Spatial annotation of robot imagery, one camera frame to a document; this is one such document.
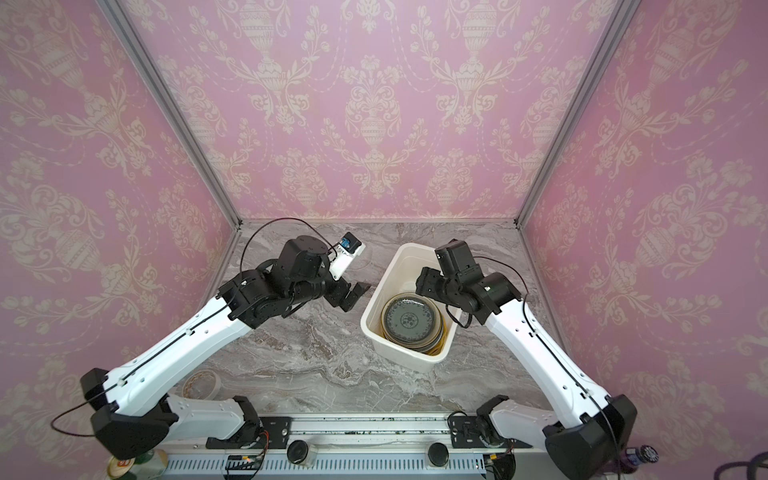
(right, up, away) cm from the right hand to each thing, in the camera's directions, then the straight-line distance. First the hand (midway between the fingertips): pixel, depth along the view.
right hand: (428, 283), depth 75 cm
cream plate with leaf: (-2, -13, +13) cm, 18 cm away
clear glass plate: (-3, -12, +12) cm, 18 cm away
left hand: (-17, +3, -6) cm, 19 cm away
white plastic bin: (-7, +1, +18) cm, 19 cm away
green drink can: (-62, -38, -10) cm, 73 cm away
